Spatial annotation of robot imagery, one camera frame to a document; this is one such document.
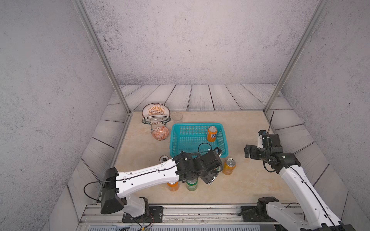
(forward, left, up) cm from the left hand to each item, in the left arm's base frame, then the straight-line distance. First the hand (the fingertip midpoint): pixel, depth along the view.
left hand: (212, 172), depth 68 cm
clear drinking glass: (+50, +19, -15) cm, 55 cm away
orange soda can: (+7, -11, -9) cm, 16 cm away
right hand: (+13, -25, -2) cm, 28 cm away
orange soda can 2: (+30, -4, -10) cm, 31 cm away
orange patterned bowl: (+37, +31, -17) cm, 51 cm away
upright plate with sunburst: (+47, +33, -4) cm, 58 cm away
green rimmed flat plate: (+40, +32, -6) cm, 52 cm away
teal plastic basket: (+34, +7, -19) cm, 40 cm away
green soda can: (-2, +10, -10) cm, 14 cm away
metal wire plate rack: (+39, +36, -16) cm, 56 cm away
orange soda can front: (-2, +19, -11) cm, 22 cm away
